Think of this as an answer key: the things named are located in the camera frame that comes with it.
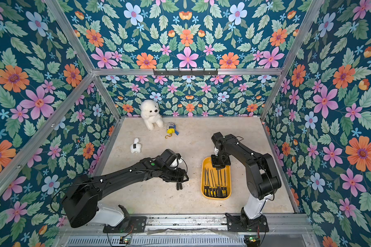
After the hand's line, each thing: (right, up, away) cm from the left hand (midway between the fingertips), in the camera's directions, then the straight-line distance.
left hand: (187, 179), depth 79 cm
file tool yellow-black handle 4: (+18, -7, +4) cm, 19 cm away
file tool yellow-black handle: (-4, -6, +5) cm, 9 cm away
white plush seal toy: (-26, +39, +22) cm, 52 cm away
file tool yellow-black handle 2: (-5, -6, +5) cm, 9 cm away
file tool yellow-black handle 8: (+13, -5, +7) cm, 16 cm away
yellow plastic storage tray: (+11, +6, +12) cm, 17 cm away
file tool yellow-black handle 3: (+21, -6, +4) cm, 22 cm away
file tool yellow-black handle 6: (+12, -6, +5) cm, 15 cm away
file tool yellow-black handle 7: (+14, -7, +5) cm, 17 cm away
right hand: (+17, +4, +9) cm, 20 cm away
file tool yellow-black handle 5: (+10, -6, +7) cm, 14 cm away
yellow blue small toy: (-13, +26, +28) cm, 41 cm away
